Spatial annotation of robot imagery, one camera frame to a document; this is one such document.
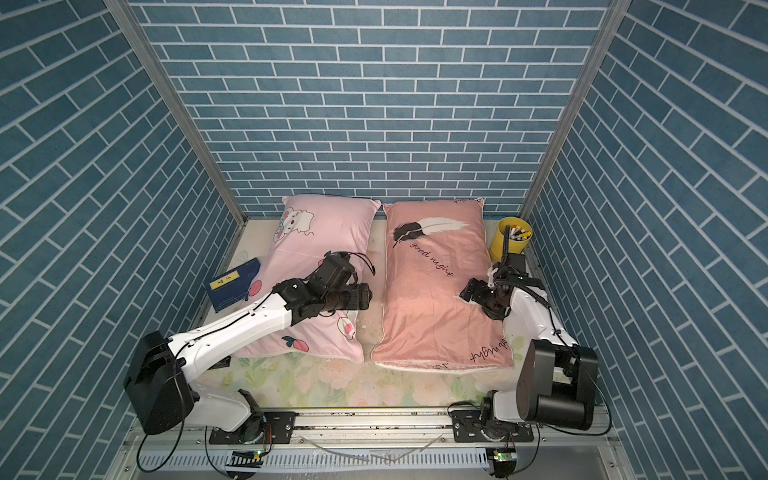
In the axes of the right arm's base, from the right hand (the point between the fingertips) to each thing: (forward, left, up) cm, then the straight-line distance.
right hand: (475, 300), depth 89 cm
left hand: (-6, +31, +7) cm, 32 cm away
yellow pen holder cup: (+23, -16, +5) cm, 29 cm away
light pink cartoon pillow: (+21, +56, +5) cm, 60 cm away
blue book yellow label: (+2, +80, -7) cm, 80 cm away
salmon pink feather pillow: (+19, +13, 0) cm, 23 cm away
